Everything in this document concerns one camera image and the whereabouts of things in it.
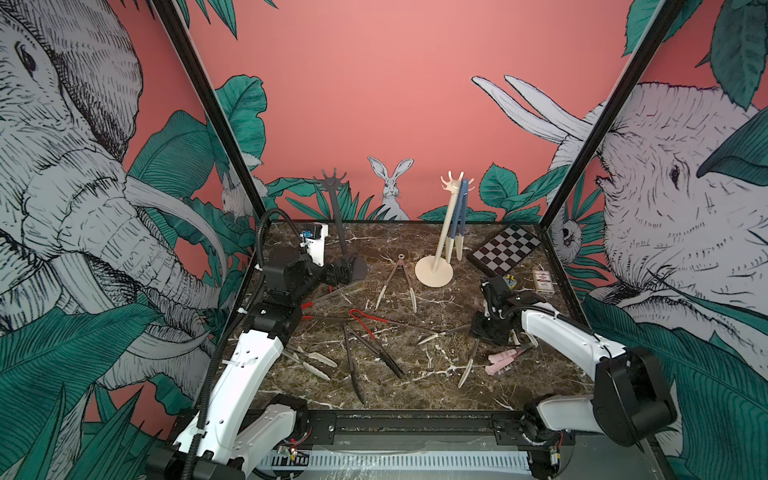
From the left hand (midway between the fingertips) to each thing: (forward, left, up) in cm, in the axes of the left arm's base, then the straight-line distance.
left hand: (342, 245), depth 72 cm
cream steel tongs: (+17, -17, -31) cm, 39 cm away
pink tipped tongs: (-20, -42, -28) cm, 55 cm away
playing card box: (+6, -65, -30) cm, 72 cm away
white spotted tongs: (-19, -34, -31) cm, 50 cm away
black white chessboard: (+18, -53, -29) cm, 63 cm away
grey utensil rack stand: (+18, 0, -33) cm, 38 cm away
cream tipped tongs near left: (-17, +13, -32) cm, 38 cm away
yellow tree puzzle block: (+7, -54, -30) cm, 62 cm away
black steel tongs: (-9, +1, -31) cm, 32 cm away
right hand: (-11, -35, -26) cm, 45 cm away
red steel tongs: (+4, +7, -32) cm, 33 cm away
